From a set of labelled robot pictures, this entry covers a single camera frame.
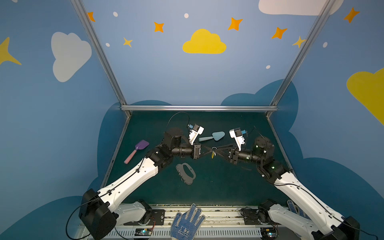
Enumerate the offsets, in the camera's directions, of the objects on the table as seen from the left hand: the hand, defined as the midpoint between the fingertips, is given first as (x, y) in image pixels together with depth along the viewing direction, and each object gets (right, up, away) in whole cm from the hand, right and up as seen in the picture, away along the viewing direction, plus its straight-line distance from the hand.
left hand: (212, 152), depth 64 cm
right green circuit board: (+28, -41, +7) cm, 50 cm away
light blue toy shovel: (+8, +5, +40) cm, 41 cm away
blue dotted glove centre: (-13, -38, +8) cm, 41 cm away
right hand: (+3, +1, +2) cm, 4 cm away
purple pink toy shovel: (-44, -2, +34) cm, 56 cm away
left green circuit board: (-33, -40, +7) cm, 53 cm away
